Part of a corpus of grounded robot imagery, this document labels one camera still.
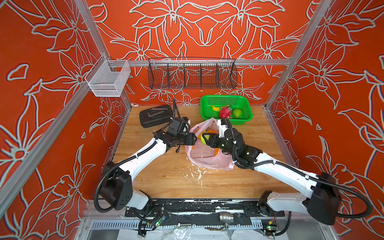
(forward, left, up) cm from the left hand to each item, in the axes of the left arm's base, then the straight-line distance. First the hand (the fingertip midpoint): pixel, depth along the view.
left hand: (193, 136), depth 82 cm
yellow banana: (+36, -17, -13) cm, 42 cm away
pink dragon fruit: (+29, -22, -10) cm, 37 cm away
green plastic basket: (+41, -37, -11) cm, 56 cm away
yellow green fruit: (-6, -5, +7) cm, 10 cm away
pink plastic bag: (-2, -5, -17) cm, 17 cm away
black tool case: (+22, +28, -9) cm, 37 cm away
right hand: (-3, -5, +6) cm, 8 cm away
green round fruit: (+29, -31, -10) cm, 44 cm away
